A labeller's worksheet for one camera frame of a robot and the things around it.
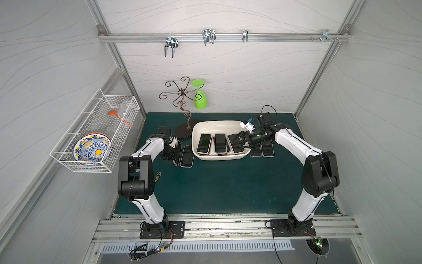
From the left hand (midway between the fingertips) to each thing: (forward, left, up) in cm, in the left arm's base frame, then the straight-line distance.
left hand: (176, 157), depth 93 cm
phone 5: (-1, -32, +18) cm, 37 cm away
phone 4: (+11, -26, -2) cm, 28 cm away
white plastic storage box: (+24, -21, -1) cm, 32 cm away
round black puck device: (-40, -70, -7) cm, 81 cm away
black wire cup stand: (+17, -1, +3) cm, 17 cm away
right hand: (+2, -34, +12) cm, 36 cm away
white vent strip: (-41, -19, -5) cm, 46 cm away
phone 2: (+9, 0, -1) cm, 10 cm away
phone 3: (+10, -16, -2) cm, 19 cm away
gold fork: (-10, +9, -4) cm, 14 cm away
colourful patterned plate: (-14, +25, +30) cm, 41 cm away
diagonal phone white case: (+9, -55, -3) cm, 56 cm away
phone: (+3, -6, -4) cm, 8 cm away
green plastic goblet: (+19, -15, +27) cm, 36 cm away
